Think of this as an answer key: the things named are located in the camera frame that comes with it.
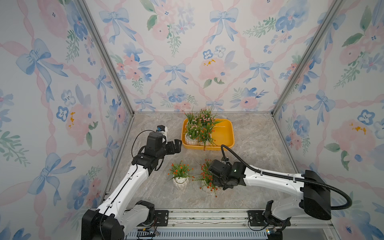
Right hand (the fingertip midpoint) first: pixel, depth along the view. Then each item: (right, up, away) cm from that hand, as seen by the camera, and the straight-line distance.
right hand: (208, 177), depth 81 cm
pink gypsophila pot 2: (-8, +33, +15) cm, 37 cm away
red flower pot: (-1, +21, +9) cm, 23 cm away
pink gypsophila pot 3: (0, +34, +16) cm, 38 cm away
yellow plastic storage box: (+13, +22, +25) cm, 35 cm away
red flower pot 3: (-2, +3, -9) cm, 10 cm away
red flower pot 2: (-15, +5, -8) cm, 17 cm away
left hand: (-18, +20, -1) cm, 27 cm away
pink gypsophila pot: (-9, +22, +8) cm, 25 cm away
